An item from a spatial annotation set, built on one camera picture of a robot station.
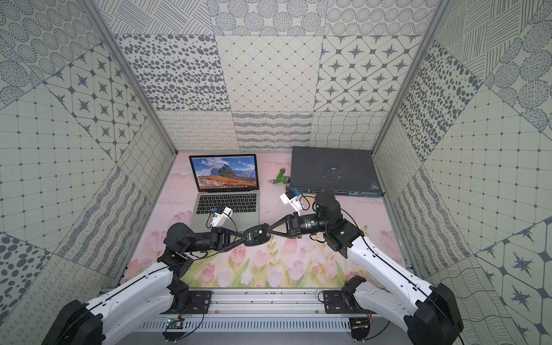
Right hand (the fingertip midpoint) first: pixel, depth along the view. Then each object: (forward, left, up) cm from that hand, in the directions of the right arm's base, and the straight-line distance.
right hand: (269, 232), depth 64 cm
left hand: (0, +9, -2) cm, 9 cm away
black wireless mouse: (0, +4, -2) cm, 5 cm away
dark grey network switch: (+43, -32, -22) cm, 58 cm away
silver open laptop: (+34, +23, -19) cm, 45 cm away
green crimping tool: (+40, -1, -24) cm, 46 cm away
